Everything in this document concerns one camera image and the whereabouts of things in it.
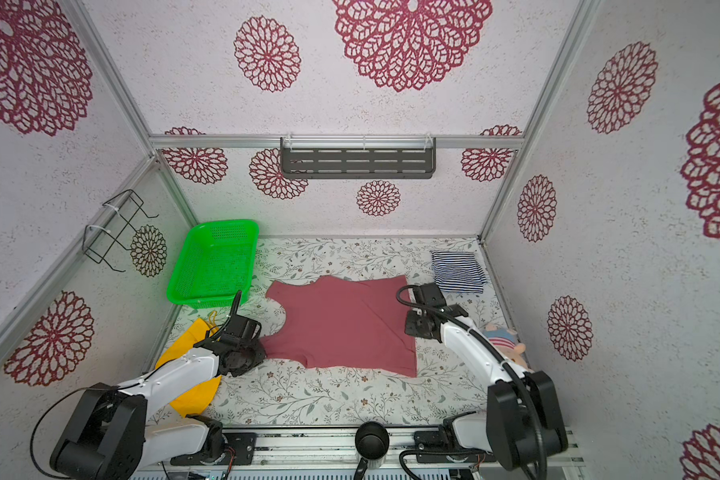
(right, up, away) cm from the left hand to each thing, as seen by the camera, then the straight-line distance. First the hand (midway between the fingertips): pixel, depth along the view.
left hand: (261, 361), depth 89 cm
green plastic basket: (-25, +31, +24) cm, 46 cm away
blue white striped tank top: (+65, +27, +18) cm, 73 cm away
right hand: (+46, +12, -2) cm, 47 cm away
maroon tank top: (+27, +10, +5) cm, 29 cm away
